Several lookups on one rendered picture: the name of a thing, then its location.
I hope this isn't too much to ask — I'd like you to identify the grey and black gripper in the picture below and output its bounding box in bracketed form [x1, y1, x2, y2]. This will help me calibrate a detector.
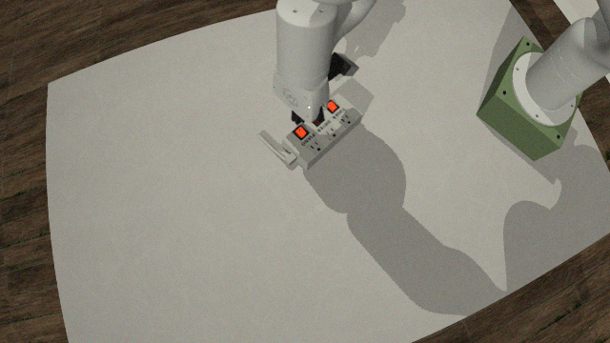
[273, 64, 330, 125]

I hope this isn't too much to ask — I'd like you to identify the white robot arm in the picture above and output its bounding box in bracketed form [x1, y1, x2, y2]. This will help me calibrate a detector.
[276, 0, 610, 127]

